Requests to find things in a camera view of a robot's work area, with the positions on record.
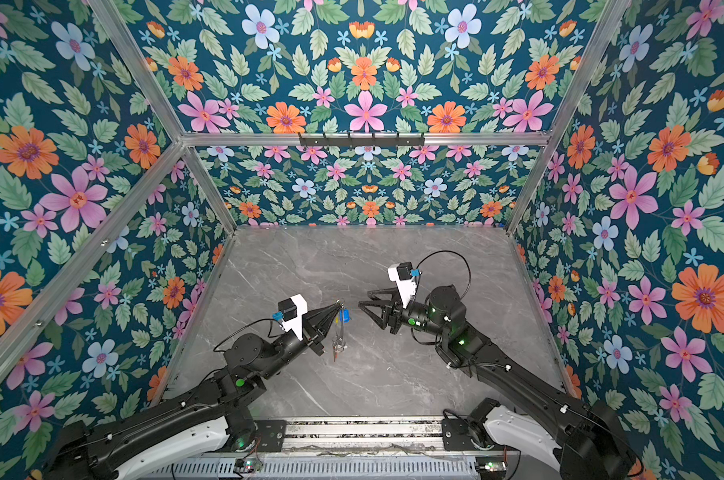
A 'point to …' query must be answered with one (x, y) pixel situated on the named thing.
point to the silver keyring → (340, 342)
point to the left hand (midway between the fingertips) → (339, 303)
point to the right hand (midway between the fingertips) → (366, 299)
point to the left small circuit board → (247, 465)
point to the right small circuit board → (491, 467)
